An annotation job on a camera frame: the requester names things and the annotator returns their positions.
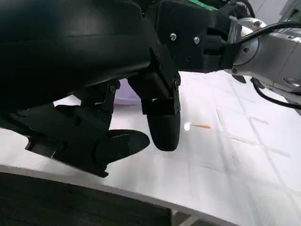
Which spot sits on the green cloth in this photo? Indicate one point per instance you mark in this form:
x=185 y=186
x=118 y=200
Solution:
x=207 y=4

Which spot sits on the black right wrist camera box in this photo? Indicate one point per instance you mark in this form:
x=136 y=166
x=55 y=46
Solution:
x=185 y=23

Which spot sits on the lilac plate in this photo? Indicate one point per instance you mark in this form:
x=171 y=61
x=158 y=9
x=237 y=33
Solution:
x=127 y=96

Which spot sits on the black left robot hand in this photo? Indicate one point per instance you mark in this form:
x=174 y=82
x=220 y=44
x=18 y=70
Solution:
x=70 y=47

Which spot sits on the grey metal frame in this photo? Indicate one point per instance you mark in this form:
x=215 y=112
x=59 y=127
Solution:
x=291 y=11

